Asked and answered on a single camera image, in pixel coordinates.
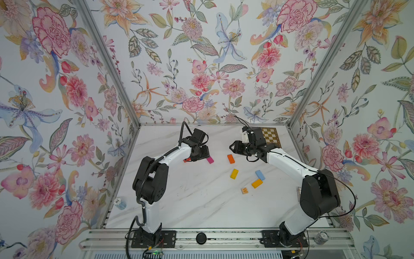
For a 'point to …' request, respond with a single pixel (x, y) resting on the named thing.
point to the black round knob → (201, 238)
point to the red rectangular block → (188, 159)
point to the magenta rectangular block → (210, 159)
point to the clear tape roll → (321, 238)
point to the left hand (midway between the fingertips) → (209, 154)
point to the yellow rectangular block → (234, 174)
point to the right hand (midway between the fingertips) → (232, 145)
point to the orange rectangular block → (230, 158)
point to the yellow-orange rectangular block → (256, 183)
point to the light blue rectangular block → (260, 175)
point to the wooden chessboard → (271, 136)
